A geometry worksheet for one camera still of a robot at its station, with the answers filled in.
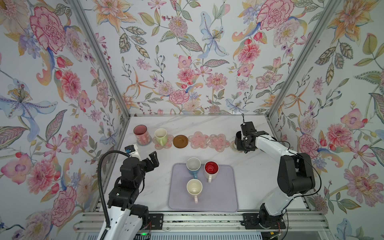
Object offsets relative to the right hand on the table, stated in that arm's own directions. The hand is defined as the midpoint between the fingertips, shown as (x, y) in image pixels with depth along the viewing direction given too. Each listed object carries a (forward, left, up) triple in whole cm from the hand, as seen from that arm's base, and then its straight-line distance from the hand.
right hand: (241, 146), depth 95 cm
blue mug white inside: (-14, +30, -1) cm, 33 cm away
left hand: (-17, +50, +15) cm, 55 cm away
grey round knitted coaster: (+2, +63, -5) cm, 63 cm away
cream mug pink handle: (-25, +29, -5) cm, 38 cm away
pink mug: (+3, +63, +5) cm, 63 cm away
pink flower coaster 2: (+9, +27, -7) cm, 29 cm away
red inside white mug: (-15, +19, -5) cm, 25 cm away
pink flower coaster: (+8, +47, -6) cm, 48 cm away
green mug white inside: (+4, +51, +3) cm, 51 cm away
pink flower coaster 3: (+8, +12, -8) cm, 17 cm away
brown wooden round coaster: (+6, +40, -6) cm, 41 cm away
